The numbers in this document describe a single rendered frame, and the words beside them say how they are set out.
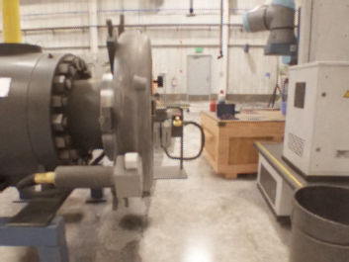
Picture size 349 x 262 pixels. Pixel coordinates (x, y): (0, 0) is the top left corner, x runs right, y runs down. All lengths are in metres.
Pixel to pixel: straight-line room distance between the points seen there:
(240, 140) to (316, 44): 0.86
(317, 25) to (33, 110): 1.50
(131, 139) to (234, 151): 1.28
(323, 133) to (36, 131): 1.16
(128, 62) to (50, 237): 0.68
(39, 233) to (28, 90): 0.52
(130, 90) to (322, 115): 0.80
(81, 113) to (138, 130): 0.32
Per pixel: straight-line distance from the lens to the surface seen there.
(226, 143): 1.93
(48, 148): 1.02
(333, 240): 0.85
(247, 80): 12.25
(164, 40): 12.08
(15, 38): 4.76
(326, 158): 1.23
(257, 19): 1.78
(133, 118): 0.81
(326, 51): 1.66
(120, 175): 0.78
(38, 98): 1.01
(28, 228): 1.03
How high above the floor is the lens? 0.74
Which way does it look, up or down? 11 degrees down
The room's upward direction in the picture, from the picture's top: straight up
